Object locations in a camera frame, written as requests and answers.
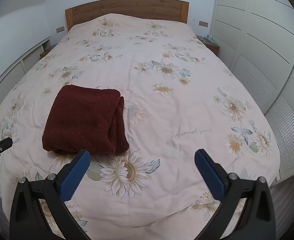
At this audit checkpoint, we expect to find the dark red knitted sweater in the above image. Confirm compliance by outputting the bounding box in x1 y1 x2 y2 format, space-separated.
42 85 129 155

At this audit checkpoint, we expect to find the white low side cabinet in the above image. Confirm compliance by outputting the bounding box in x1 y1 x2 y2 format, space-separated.
0 37 51 105

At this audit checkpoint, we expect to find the wooden left nightstand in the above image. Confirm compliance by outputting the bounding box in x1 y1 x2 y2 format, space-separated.
40 44 56 59

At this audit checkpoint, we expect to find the wooden nightstand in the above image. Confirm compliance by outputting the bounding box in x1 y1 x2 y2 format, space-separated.
40 44 56 59
196 35 220 56

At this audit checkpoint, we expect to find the floral white bed duvet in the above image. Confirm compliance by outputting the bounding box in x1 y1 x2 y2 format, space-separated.
0 14 280 239

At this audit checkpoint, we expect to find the wooden right nightstand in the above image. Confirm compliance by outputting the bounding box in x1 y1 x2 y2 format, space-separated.
196 35 220 56

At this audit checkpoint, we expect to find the white panelled wardrobe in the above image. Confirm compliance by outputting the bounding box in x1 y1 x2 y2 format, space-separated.
210 0 294 181

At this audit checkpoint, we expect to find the wooden headboard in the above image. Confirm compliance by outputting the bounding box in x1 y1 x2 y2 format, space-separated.
65 0 189 30

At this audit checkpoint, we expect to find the brown wall switch plate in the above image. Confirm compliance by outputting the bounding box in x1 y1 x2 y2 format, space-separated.
56 26 64 33

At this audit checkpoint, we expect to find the brown wall socket plate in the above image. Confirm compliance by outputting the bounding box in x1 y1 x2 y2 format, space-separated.
199 21 208 28

